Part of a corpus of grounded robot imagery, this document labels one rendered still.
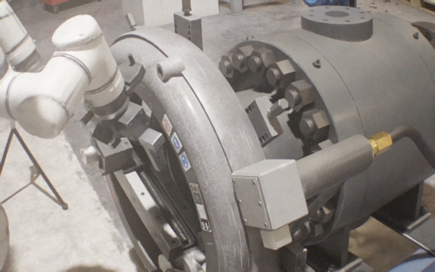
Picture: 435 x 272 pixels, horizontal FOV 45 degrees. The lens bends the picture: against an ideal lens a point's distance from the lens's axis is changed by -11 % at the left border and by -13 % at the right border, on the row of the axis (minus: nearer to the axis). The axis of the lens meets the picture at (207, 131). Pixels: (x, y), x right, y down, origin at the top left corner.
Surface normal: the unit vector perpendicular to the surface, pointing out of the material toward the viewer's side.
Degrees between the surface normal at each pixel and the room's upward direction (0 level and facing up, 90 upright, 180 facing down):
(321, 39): 13
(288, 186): 68
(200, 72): 28
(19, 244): 0
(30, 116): 108
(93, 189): 0
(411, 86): 55
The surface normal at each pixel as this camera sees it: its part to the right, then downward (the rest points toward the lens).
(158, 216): 0.14, -0.67
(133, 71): -0.25, -0.64
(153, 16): 0.42, 0.36
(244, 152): 0.36, -0.24
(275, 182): 0.44, -0.04
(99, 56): 0.91, 0.11
